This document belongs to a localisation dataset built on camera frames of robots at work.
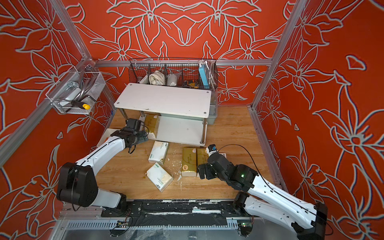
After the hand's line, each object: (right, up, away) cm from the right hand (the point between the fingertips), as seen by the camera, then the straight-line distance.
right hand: (202, 167), depth 72 cm
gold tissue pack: (-31, +20, +21) cm, 43 cm away
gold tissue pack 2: (-7, 0, +11) cm, 13 cm away
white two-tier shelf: (-10, +28, -1) cm, 29 cm away
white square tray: (-62, +14, +25) cm, 68 cm away
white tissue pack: (-26, +4, +18) cm, 31 cm away
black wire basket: (-9, +55, +26) cm, 61 cm away
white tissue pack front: (-22, -8, +7) cm, 25 cm away
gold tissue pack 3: (+1, +2, +12) cm, 12 cm away
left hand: (-38, +13, +17) cm, 44 cm away
